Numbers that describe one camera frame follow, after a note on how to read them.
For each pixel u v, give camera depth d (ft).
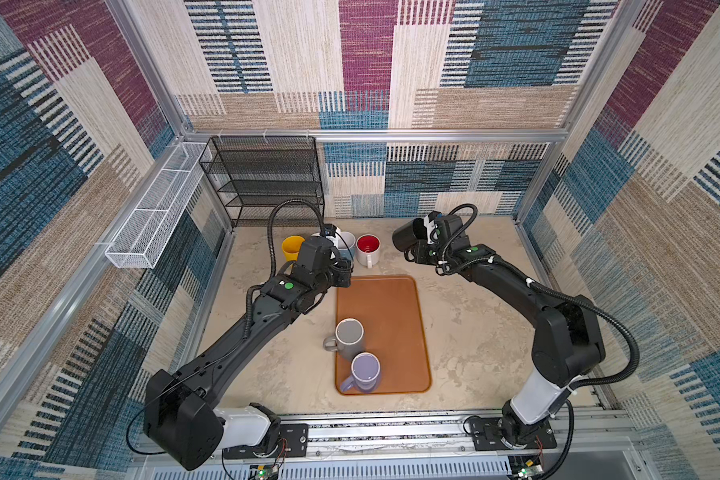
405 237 3.07
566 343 1.50
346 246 3.31
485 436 2.39
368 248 3.52
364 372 2.49
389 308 3.17
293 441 2.40
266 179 3.58
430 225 2.67
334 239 2.24
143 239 2.30
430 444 2.40
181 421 1.26
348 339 2.57
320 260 1.93
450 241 2.25
